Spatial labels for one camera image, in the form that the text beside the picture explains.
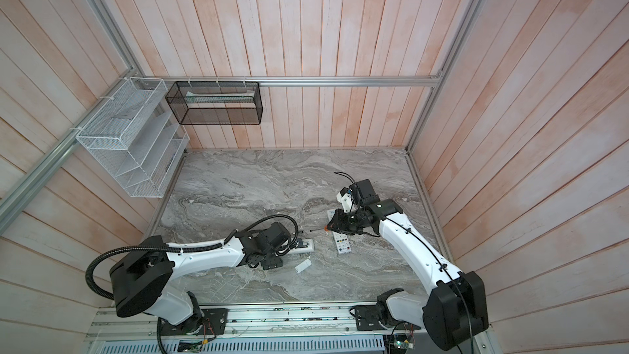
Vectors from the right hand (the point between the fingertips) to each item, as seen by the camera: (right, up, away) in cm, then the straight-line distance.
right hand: (330, 226), depth 80 cm
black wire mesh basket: (-47, +48, +24) cm, 72 cm away
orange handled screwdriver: (-2, -4, +13) cm, 14 cm away
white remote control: (-8, -8, +8) cm, 13 cm away
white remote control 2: (+5, -7, +9) cm, 12 cm away
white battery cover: (-9, -15, +5) cm, 19 cm away
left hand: (-20, -10, +7) cm, 24 cm away
